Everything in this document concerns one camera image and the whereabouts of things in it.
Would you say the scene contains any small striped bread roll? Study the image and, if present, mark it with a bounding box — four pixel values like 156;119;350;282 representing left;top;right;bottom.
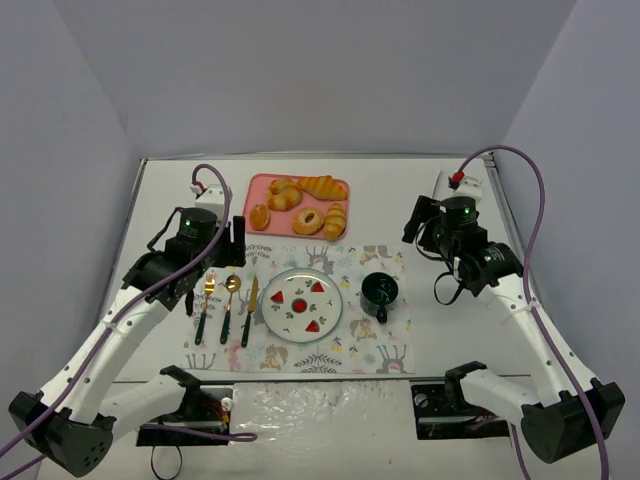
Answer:
323;203;347;241

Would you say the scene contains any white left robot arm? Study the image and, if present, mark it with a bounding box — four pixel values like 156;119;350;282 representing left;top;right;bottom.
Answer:
9;207;245;477

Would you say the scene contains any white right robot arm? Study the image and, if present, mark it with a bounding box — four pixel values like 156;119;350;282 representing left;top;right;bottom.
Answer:
402;196;625;464

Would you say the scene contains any twisted round bread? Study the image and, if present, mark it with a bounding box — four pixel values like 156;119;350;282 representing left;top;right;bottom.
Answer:
266;178;303;211

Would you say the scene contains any long striped croissant bread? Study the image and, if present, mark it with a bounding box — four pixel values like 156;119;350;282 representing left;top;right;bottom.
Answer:
297;175;348;201

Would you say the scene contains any small orange round bun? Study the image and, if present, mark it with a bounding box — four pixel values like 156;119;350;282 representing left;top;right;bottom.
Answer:
249;203;270;231

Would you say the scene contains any pink rectangular tray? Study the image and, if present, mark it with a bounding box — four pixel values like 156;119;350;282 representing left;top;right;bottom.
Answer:
242;173;350;241

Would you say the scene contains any white watermelon pattern plate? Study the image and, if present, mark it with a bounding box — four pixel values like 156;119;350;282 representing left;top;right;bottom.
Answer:
259;268;343;344

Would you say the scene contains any dark green mug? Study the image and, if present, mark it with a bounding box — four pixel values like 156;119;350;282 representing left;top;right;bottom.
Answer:
360;272;399;325

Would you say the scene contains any patterned white placemat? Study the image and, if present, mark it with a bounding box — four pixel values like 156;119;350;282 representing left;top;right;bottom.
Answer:
180;244;415;375

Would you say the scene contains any gold spoon green handle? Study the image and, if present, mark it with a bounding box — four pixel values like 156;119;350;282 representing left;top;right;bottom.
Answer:
219;274;241;345

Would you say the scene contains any gold fork green handle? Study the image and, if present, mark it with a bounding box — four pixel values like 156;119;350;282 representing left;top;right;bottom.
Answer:
194;272;216;346

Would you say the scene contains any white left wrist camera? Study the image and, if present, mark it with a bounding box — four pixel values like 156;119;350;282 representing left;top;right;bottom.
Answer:
190;184;225;220

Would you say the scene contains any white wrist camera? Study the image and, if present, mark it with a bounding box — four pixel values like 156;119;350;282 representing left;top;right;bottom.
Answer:
190;184;225;220
436;172;484;204

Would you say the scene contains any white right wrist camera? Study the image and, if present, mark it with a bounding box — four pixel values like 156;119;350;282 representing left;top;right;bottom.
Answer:
436;172;484;204

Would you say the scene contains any gold knife green handle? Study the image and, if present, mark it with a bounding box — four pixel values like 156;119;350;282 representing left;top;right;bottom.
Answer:
241;277;259;348

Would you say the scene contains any ring donut bread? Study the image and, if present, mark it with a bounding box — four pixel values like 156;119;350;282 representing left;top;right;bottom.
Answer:
292;207;325;236

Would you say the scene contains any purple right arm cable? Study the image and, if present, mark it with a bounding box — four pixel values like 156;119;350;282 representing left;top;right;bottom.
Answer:
457;144;611;480

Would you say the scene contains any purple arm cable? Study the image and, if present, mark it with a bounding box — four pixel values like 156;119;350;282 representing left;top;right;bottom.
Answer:
0;163;259;479
457;144;611;480

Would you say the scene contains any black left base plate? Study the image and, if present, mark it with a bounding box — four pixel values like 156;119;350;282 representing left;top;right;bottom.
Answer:
135;385;233;448

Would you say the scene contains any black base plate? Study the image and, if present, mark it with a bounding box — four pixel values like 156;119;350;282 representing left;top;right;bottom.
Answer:
410;382;510;440
135;385;233;448

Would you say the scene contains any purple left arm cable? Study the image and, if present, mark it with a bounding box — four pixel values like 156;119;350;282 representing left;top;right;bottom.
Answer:
0;163;259;479

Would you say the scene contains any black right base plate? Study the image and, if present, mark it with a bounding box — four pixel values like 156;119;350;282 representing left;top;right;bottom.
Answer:
410;382;510;440

